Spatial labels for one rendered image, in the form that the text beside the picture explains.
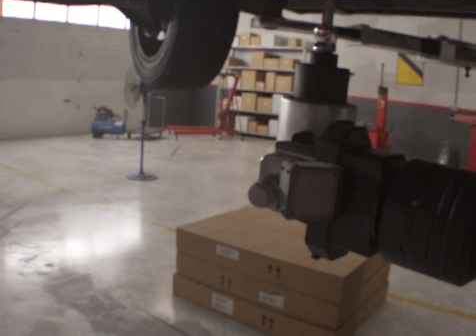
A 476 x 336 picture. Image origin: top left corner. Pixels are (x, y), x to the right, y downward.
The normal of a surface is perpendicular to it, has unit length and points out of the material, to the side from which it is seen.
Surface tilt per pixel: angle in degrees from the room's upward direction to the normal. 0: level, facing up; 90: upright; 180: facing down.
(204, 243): 90
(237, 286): 90
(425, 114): 90
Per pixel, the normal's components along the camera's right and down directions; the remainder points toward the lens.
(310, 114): -0.30, 0.14
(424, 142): -0.59, 0.09
